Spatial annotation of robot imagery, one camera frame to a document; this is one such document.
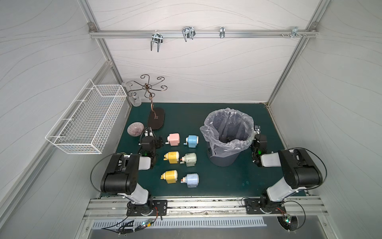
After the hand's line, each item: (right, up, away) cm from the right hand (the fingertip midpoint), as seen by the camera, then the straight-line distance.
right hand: (253, 133), depth 95 cm
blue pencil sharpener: (-40, -4, -5) cm, 40 cm away
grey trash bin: (-21, -16, -7) cm, 27 cm away
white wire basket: (-89, +7, -26) cm, 93 cm away
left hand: (-65, -2, -1) cm, 65 cm away
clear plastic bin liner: (-18, +3, -9) cm, 21 cm away
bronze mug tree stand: (-67, +10, +15) cm, 70 cm away
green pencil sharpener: (-41, -13, -13) cm, 45 cm away
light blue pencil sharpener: (-39, -21, -20) cm, 49 cm away
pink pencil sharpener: (-51, -3, -2) cm, 52 cm away
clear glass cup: (-78, +24, +1) cm, 82 cm away
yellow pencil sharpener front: (-50, -21, -18) cm, 57 cm away
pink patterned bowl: (-79, +3, +6) cm, 79 cm away
